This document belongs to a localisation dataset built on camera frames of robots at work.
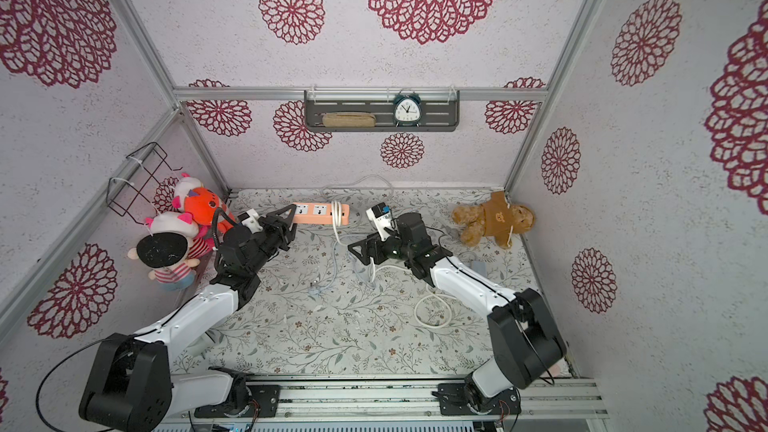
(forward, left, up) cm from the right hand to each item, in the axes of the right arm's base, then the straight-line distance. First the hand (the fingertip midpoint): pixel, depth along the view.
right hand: (358, 240), depth 81 cm
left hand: (+5, +15, +7) cm, 18 cm away
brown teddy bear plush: (+20, -45, -15) cm, 51 cm away
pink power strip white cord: (+2, +5, +8) cm, 9 cm away
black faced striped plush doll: (-5, +49, +2) cm, 49 cm away
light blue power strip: (+2, 0, -20) cm, 21 cm away
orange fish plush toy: (+11, +48, +1) cm, 49 cm away
